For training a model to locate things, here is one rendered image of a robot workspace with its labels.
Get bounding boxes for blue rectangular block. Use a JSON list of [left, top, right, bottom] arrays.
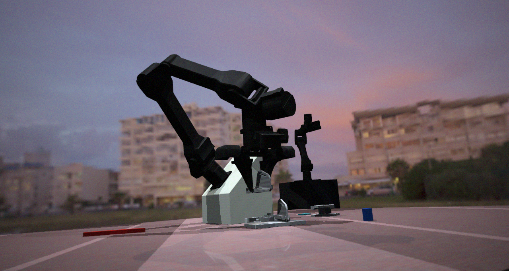
[[362, 208, 373, 221]]

